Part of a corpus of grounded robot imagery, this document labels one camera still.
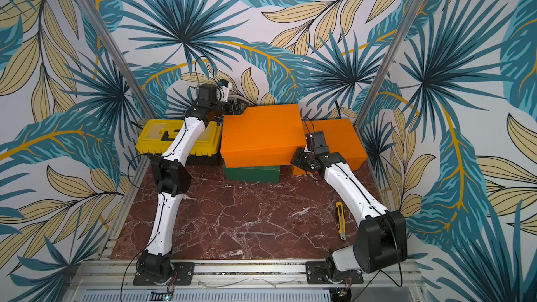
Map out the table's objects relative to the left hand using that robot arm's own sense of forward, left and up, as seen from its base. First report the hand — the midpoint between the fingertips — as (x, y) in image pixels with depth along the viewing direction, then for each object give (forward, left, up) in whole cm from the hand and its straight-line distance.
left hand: (241, 104), depth 95 cm
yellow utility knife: (-44, -43, -23) cm, 66 cm away
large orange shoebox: (-19, -10, 0) cm, 21 cm away
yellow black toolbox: (-13, +37, -8) cm, 40 cm away
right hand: (-24, -23, -7) cm, 34 cm away
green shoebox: (-26, -11, -18) cm, 33 cm away
